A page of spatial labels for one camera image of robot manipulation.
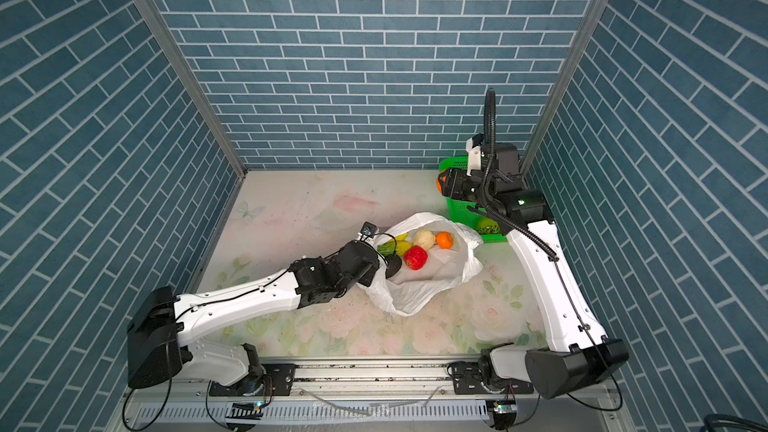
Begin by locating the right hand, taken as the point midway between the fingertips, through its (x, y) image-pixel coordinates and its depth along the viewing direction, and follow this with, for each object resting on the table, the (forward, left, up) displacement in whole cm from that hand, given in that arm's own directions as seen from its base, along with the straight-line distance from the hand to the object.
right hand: (448, 173), depth 72 cm
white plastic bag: (-19, +7, -27) cm, 34 cm away
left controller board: (-48, +46, -38) cm, 77 cm away
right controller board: (-42, -17, -41) cm, 61 cm away
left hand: (-13, +18, -20) cm, 30 cm away
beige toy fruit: (+1, +4, -31) cm, 31 cm away
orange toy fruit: (+1, -2, -31) cm, 31 cm away
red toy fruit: (-7, +7, -30) cm, 32 cm away
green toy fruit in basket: (+6, -17, -29) cm, 34 cm away
